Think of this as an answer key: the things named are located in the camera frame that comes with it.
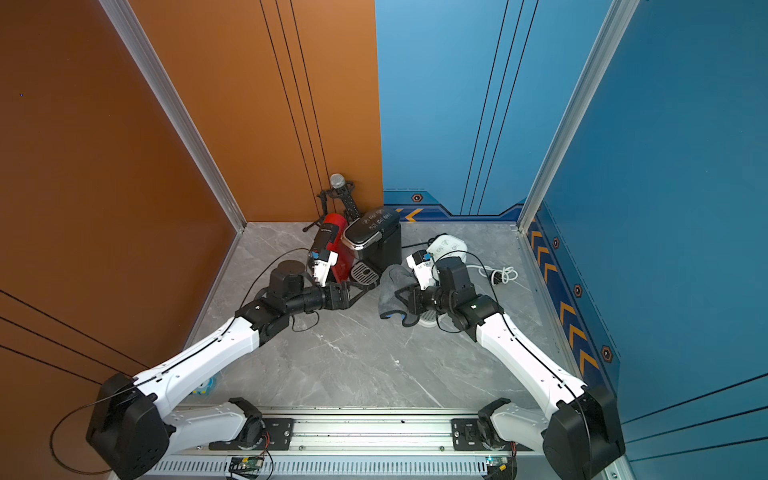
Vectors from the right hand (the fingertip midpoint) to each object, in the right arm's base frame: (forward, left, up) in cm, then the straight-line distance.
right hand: (399, 293), depth 77 cm
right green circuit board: (-35, -24, -21) cm, 47 cm away
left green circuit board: (-35, +37, -22) cm, 55 cm away
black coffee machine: (+17, +7, +1) cm, 18 cm away
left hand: (+1, +10, +2) cm, 10 cm away
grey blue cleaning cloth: (+2, +2, +4) cm, 5 cm away
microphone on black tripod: (+39, +19, +4) cm, 43 cm away
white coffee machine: (+13, -14, +3) cm, 19 cm away
